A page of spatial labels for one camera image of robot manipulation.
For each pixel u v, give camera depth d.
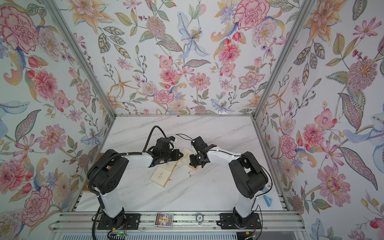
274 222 0.77
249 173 0.51
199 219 0.71
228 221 0.73
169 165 0.90
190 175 0.90
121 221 0.68
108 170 0.51
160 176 0.86
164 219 0.73
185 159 0.93
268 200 0.78
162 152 0.78
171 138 0.88
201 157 0.69
